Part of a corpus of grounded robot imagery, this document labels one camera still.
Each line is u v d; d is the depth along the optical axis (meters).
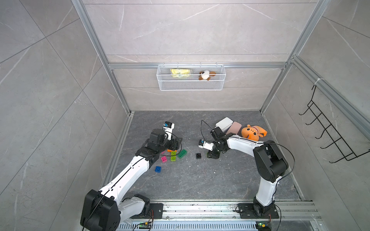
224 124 1.07
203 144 0.84
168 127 0.70
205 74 0.86
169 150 0.71
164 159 0.90
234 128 1.08
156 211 0.73
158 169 0.88
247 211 0.72
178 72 0.84
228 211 0.75
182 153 0.93
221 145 0.71
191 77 0.87
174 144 0.70
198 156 0.93
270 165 0.49
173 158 0.93
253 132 0.95
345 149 0.61
